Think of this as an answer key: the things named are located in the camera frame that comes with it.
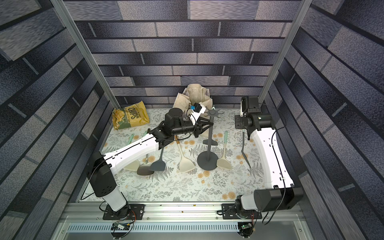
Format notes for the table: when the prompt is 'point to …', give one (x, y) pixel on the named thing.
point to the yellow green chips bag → (130, 116)
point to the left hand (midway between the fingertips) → (212, 122)
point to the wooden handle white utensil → (185, 164)
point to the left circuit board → (120, 226)
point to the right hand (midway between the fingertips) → (244, 119)
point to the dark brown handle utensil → (144, 170)
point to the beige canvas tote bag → (193, 93)
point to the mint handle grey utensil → (242, 150)
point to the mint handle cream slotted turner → (224, 162)
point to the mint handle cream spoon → (131, 138)
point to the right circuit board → (246, 230)
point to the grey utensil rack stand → (208, 160)
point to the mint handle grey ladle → (159, 165)
